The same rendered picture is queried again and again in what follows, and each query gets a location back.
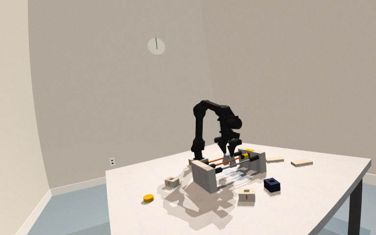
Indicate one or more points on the cream square block with centre hole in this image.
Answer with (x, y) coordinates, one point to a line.
(172, 182)

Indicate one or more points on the beige box with red arrow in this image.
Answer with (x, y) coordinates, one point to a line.
(246, 195)

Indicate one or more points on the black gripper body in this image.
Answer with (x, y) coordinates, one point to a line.
(226, 136)

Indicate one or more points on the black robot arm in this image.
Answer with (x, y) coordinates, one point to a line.
(227, 121)

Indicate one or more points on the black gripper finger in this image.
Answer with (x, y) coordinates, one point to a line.
(223, 147)
(231, 150)

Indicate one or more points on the yellow short cylinder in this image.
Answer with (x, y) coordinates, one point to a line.
(148, 198)

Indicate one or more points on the beige rectangular block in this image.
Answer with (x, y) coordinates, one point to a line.
(302, 162)
(274, 159)

